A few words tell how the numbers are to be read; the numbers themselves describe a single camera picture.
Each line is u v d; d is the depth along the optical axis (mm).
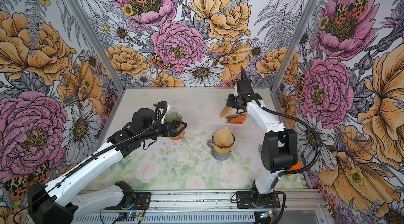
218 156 837
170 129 643
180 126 688
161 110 668
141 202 732
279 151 470
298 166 485
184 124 701
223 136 800
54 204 377
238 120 987
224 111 928
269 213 714
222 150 798
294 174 465
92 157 464
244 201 736
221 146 819
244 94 706
